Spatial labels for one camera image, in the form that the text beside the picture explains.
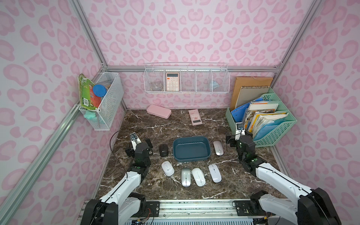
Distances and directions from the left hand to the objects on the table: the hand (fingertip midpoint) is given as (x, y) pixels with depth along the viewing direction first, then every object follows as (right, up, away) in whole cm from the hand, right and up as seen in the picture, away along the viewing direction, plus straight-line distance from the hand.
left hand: (136, 138), depth 83 cm
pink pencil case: (+7, +18, +34) cm, 39 cm away
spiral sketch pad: (+72, +29, +12) cm, 79 cm away
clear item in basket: (+10, +33, +12) cm, 37 cm away
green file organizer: (+84, -1, +6) cm, 84 cm away
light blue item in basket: (+49, +36, +16) cm, 64 cm away
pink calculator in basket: (+21, +37, +11) cm, 44 cm away
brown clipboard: (+74, +38, +16) cm, 85 cm away
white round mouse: (+19, -18, +2) cm, 26 cm away
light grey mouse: (+52, -8, +11) cm, 53 cm away
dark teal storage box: (+33, -9, +12) cm, 36 cm away
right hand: (+59, +5, -1) cm, 59 cm away
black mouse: (+15, -9, +10) cm, 20 cm away
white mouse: (+47, -21, 0) cm, 51 cm away
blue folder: (+67, +15, +17) cm, 70 cm away
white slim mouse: (+37, -22, -2) cm, 43 cm away
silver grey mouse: (+30, -23, -2) cm, 38 cm away
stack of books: (+73, +13, -3) cm, 74 cm away
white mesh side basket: (-14, +12, -11) cm, 22 cm away
